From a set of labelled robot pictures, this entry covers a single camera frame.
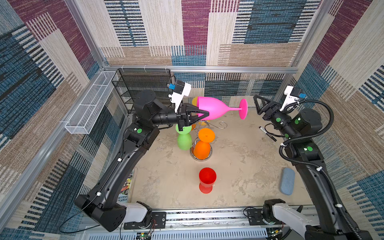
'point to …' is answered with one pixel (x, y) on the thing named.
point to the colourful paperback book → (123, 196)
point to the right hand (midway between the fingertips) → (257, 100)
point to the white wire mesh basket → (83, 119)
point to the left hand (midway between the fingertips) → (209, 114)
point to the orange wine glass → (202, 149)
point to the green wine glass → (184, 138)
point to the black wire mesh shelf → (129, 81)
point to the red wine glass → (207, 177)
